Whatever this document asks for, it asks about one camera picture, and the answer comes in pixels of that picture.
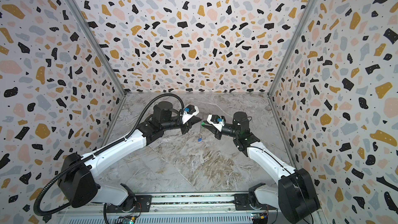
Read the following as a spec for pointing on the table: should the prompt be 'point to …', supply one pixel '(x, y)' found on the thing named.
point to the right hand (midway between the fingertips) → (204, 121)
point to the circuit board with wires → (131, 218)
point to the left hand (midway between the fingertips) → (202, 116)
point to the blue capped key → (200, 139)
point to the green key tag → (202, 123)
